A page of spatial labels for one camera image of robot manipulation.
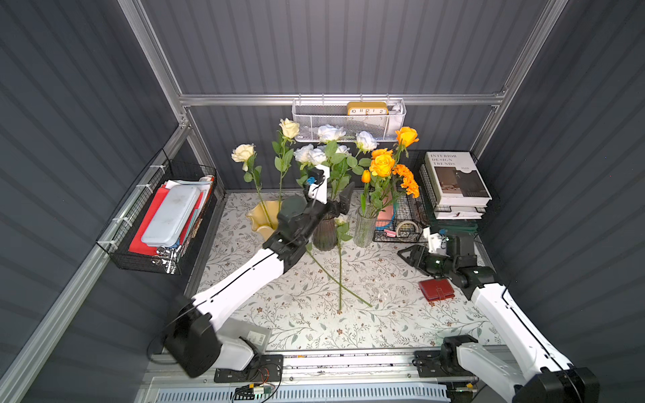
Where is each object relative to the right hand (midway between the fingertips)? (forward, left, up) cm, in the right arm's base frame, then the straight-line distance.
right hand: (408, 254), depth 79 cm
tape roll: (+20, -4, -10) cm, 23 cm away
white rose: (+22, +21, +12) cm, 33 cm away
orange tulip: (+21, +13, +13) cm, 28 cm away
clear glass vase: (+16, +12, -9) cm, 22 cm away
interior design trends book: (+25, -22, +7) cm, 34 cm away
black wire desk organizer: (+27, -11, -17) cm, 34 cm away
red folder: (-6, +75, +14) cm, 77 cm away
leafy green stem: (+12, +34, -16) cm, 39 cm away
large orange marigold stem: (+15, +3, +10) cm, 18 cm away
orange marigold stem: (+17, 0, +16) cm, 23 cm away
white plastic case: (-2, +69, +16) cm, 71 cm away
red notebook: (-5, -12, -15) cm, 20 cm away
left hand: (+8, +21, +25) cm, 34 cm away
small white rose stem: (+20, +20, -16) cm, 32 cm away
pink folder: (+28, +1, -15) cm, 31 cm away
